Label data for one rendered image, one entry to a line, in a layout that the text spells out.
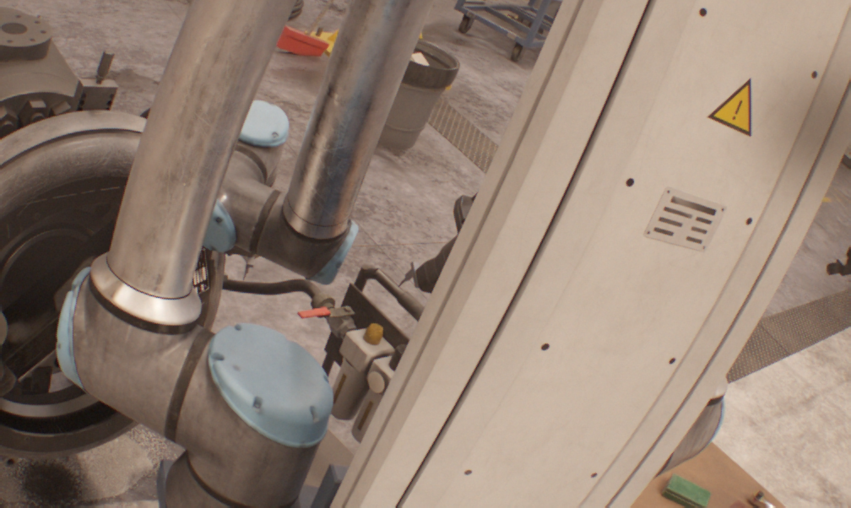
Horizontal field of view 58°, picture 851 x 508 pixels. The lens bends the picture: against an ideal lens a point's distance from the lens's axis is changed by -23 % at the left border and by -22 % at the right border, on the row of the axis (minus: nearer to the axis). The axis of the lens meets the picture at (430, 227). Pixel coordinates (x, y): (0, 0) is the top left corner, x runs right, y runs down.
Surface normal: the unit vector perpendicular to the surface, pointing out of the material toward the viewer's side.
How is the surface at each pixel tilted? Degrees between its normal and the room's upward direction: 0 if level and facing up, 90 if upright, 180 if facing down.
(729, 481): 0
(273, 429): 86
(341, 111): 111
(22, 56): 90
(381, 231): 0
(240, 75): 83
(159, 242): 81
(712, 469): 0
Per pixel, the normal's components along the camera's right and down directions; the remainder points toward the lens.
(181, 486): -0.62, -0.31
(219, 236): -0.36, 0.68
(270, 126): 0.29, -0.65
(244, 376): 0.44, -0.79
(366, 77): -0.04, 0.76
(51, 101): 0.64, 0.56
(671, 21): 0.24, 0.54
